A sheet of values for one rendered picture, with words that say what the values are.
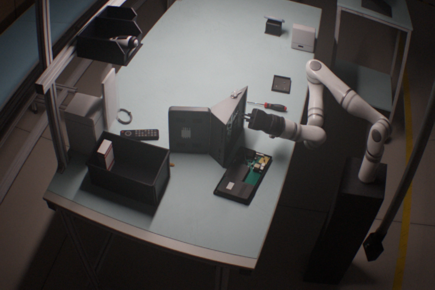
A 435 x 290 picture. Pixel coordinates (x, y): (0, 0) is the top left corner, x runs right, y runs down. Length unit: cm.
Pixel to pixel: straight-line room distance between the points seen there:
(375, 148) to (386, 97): 170
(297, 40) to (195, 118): 92
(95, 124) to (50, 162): 164
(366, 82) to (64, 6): 242
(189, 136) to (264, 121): 28
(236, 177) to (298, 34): 97
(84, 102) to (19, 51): 123
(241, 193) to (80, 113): 69
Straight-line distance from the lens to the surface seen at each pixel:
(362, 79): 390
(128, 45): 175
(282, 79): 247
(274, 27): 279
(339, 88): 216
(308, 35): 266
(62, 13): 345
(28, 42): 319
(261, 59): 259
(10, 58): 309
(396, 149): 385
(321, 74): 219
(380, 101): 372
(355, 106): 213
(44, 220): 319
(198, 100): 231
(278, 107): 228
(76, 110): 198
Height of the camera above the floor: 244
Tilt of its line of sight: 41 degrees down
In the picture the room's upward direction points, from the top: 4 degrees clockwise
